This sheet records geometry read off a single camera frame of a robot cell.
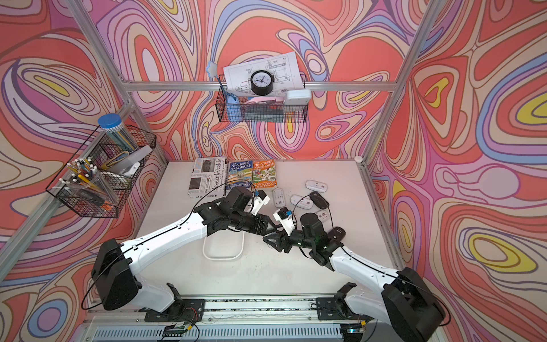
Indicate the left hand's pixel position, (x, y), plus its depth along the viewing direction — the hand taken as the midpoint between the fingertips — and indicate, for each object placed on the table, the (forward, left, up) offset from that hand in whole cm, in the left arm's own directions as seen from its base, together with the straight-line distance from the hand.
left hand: (274, 228), depth 73 cm
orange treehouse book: (+40, +5, -16) cm, 43 cm away
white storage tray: (+1, +20, -16) cm, 26 cm away
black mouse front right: (+6, -27, -16) cm, 32 cm away
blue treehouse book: (+40, +19, -16) cm, 47 cm away
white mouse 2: (+33, -21, -17) cm, 43 cm away
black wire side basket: (+16, +55, +15) cm, 59 cm away
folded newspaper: (+40, +35, -15) cm, 56 cm away
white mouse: (+22, -14, -16) cm, 31 cm away
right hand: (0, +1, -7) cm, 7 cm away
